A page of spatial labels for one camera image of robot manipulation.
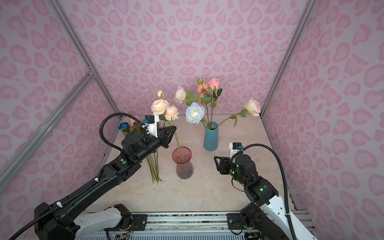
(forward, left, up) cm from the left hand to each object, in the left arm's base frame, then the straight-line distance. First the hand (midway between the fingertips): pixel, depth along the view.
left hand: (175, 125), depth 65 cm
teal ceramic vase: (+10, -18, -24) cm, 31 cm away
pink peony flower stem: (+26, +34, -27) cm, 51 cm away
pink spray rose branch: (+23, -16, -1) cm, 28 cm away
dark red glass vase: (-6, -1, -17) cm, 18 cm away
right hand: (-9, -19, -15) cm, 25 cm away
